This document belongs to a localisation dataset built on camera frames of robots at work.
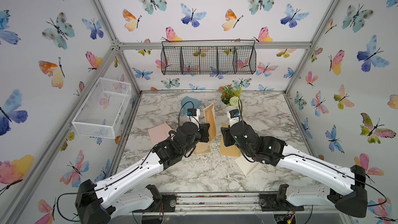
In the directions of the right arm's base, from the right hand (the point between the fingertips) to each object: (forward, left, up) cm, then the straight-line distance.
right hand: (225, 127), depth 70 cm
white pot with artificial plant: (+30, -5, -12) cm, 32 cm away
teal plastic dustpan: (+36, +18, -27) cm, 48 cm away
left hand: (+1, +6, 0) cm, 6 cm away
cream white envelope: (-9, -13, -25) cm, 29 cm away
